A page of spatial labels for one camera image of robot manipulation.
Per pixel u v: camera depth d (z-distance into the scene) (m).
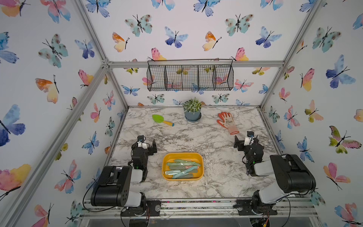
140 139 0.76
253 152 0.70
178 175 0.84
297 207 0.75
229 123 1.08
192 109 1.01
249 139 0.78
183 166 0.86
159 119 1.14
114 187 0.45
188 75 0.99
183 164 0.87
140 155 0.68
